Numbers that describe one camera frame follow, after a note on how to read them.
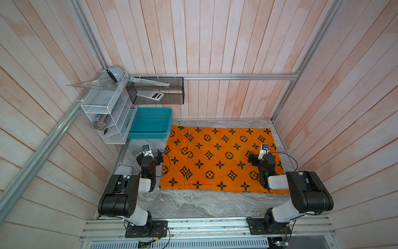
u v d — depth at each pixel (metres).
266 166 0.73
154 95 0.98
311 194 0.46
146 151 0.78
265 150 0.80
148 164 0.69
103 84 0.86
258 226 0.74
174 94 1.09
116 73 0.84
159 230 0.73
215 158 0.98
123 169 0.95
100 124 0.77
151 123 1.18
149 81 0.92
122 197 0.46
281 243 0.70
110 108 0.69
